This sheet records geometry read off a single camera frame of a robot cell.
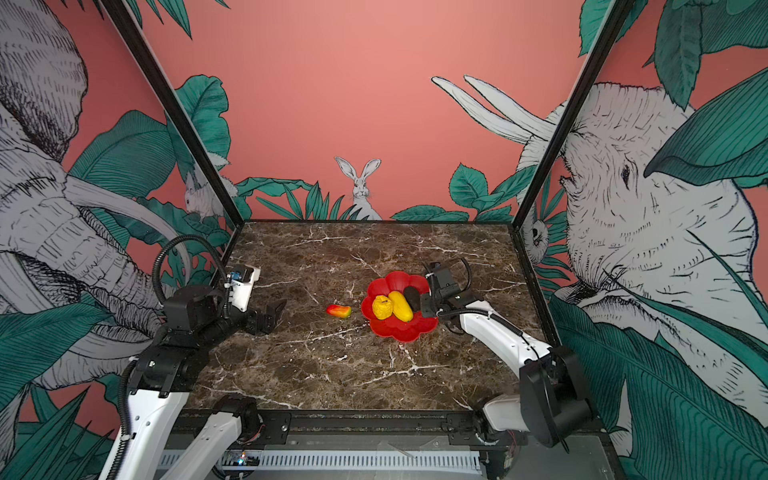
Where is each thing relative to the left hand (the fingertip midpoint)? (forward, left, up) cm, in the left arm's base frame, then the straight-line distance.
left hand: (266, 290), depth 69 cm
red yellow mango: (+7, -13, -25) cm, 29 cm away
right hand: (+6, -40, -17) cm, 44 cm away
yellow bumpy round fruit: (+6, -27, -21) cm, 35 cm away
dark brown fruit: (+12, -38, -26) cm, 48 cm away
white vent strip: (-32, -19, -27) cm, 46 cm away
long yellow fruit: (+7, -33, -23) cm, 41 cm away
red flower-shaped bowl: (+17, -32, -24) cm, 44 cm away
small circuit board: (-31, +6, -27) cm, 41 cm away
